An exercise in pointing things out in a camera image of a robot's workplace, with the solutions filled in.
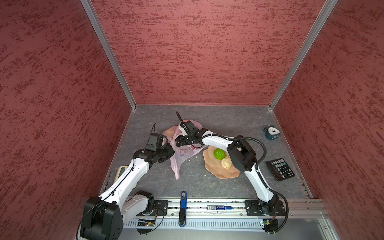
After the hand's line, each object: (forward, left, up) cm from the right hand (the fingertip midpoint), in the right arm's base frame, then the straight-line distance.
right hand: (178, 144), depth 96 cm
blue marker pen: (-36, -22, -2) cm, 43 cm away
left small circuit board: (-41, +17, -5) cm, 45 cm away
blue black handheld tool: (-38, -4, -3) cm, 38 cm away
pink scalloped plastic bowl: (-14, -22, -2) cm, 27 cm away
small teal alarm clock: (+7, -64, +1) cm, 65 cm away
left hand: (-11, +1, +8) cm, 13 cm away
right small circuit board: (-45, -47, -4) cm, 65 cm away
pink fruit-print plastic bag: (-9, -3, +4) cm, 10 cm away
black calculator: (-18, -61, -1) cm, 63 cm away
